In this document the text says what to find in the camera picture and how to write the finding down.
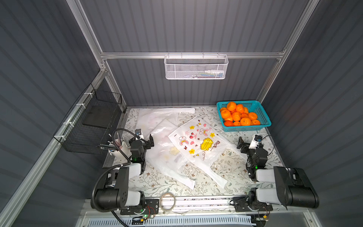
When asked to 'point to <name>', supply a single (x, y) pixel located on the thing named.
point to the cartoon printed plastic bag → (194, 144)
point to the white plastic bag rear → (148, 118)
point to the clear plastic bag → (163, 155)
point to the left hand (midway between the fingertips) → (144, 135)
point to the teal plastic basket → (254, 106)
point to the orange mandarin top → (231, 106)
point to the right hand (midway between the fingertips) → (250, 139)
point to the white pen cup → (120, 150)
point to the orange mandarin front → (245, 121)
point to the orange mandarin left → (225, 114)
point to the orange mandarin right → (252, 116)
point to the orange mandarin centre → (236, 116)
